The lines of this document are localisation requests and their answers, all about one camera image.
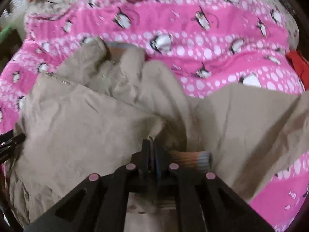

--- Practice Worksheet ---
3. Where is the pink penguin blanket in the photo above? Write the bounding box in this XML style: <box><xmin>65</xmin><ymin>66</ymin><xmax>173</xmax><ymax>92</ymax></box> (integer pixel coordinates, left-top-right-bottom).
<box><xmin>1</xmin><ymin>0</ymin><xmax>308</xmax><ymax>231</ymax></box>

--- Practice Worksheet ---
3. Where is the green plastic basin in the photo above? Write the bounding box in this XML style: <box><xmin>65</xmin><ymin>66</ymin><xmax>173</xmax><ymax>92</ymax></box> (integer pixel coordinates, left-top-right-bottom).
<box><xmin>0</xmin><ymin>26</ymin><xmax>14</xmax><ymax>42</ymax></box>

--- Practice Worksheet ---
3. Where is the dark wooden nightstand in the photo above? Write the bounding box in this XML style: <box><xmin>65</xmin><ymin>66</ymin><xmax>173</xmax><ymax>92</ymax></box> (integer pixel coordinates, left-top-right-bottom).
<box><xmin>0</xmin><ymin>29</ymin><xmax>23</xmax><ymax>72</ymax></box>

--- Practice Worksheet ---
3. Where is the beige jacket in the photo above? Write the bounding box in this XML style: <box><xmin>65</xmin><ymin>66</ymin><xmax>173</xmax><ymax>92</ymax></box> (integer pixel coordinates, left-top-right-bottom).
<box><xmin>7</xmin><ymin>38</ymin><xmax>308</xmax><ymax>226</ymax></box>

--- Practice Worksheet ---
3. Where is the red cloth right side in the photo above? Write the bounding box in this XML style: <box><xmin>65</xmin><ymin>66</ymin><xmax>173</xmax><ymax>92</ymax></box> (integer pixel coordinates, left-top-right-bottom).
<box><xmin>286</xmin><ymin>50</ymin><xmax>309</xmax><ymax>91</ymax></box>

